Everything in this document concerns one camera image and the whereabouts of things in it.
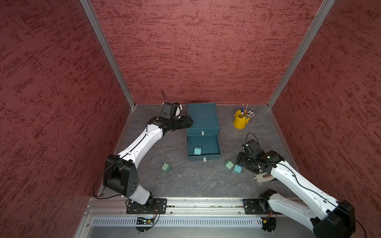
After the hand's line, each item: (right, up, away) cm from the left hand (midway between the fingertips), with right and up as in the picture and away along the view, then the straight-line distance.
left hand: (187, 125), depth 83 cm
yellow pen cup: (+35, +1, +18) cm, 39 cm away
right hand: (+30, -22, -3) cm, 38 cm away
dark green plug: (-13, -25, +2) cm, 28 cm away
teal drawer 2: (+10, -14, +4) cm, 17 cm away
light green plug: (+25, -24, +4) cm, 35 cm away
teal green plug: (+6, -15, +2) cm, 16 cm away
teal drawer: (+9, -3, 0) cm, 10 cm away
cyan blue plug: (+30, -26, +2) cm, 39 cm away
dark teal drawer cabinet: (+10, +6, +4) cm, 12 cm away
